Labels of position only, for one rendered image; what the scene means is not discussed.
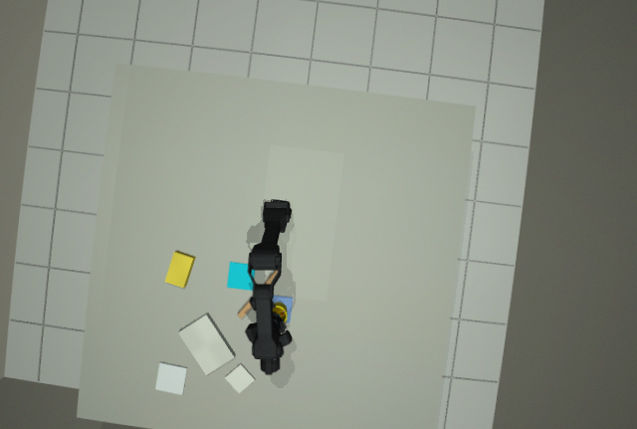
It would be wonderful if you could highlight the yellow cup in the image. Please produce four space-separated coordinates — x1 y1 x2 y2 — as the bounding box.
273 302 288 322

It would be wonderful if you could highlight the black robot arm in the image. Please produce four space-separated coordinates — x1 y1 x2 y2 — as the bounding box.
246 199 292 375

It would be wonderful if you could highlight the yellow rectangular block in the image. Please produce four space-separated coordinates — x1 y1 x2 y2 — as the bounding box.
165 250 196 288

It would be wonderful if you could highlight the tan wooden plank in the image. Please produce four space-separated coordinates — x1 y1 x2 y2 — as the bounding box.
238 271 278 319

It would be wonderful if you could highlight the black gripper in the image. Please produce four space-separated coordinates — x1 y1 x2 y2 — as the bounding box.
249 296 292 347

